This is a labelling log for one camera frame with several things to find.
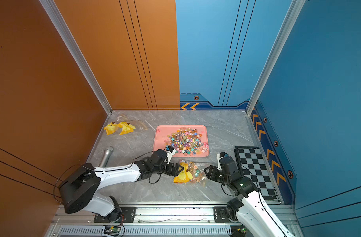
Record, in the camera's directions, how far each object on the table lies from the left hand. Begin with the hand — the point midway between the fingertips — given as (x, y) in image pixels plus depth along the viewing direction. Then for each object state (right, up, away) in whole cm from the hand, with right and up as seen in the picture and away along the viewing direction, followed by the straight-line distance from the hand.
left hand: (179, 165), depth 85 cm
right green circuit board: (+29, -27, -15) cm, 42 cm away
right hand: (+15, -1, -6) cm, 16 cm away
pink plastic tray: (+5, +13, +13) cm, 19 cm away
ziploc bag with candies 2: (+7, -4, -1) cm, 8 cm away
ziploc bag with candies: (-34, +22, +13) cm, 42 cm away
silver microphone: (-47, +3, +7) cm, 47 cm away
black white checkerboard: (+44, -2, +2) cm, 44 cm away
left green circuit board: (-32, -28, -13) cm, 45 cm away
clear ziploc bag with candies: (-47, +21, +15) cm, 54 cm away
